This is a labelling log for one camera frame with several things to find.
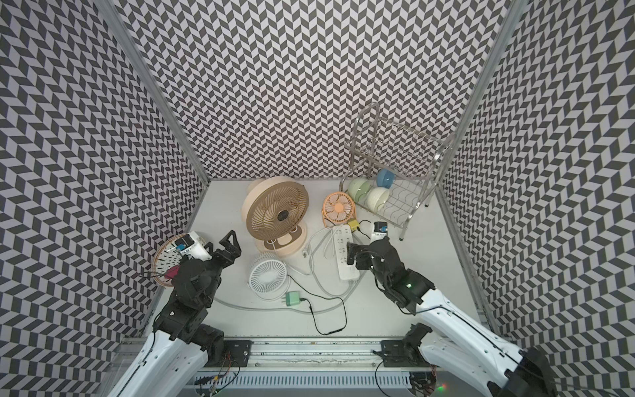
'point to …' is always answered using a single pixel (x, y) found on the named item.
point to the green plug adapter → (293, 298)
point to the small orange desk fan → (338, 208)
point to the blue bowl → (385, 179)
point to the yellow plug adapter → (353, 224)
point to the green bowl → (357, 188)
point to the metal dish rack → (393, 166)
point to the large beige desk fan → (275, 214)
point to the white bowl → (376, 198)
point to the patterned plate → (167, 257)
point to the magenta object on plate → (171, 272)
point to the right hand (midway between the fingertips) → (361, 249)
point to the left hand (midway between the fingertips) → (225, 239)
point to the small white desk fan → (269, 276)
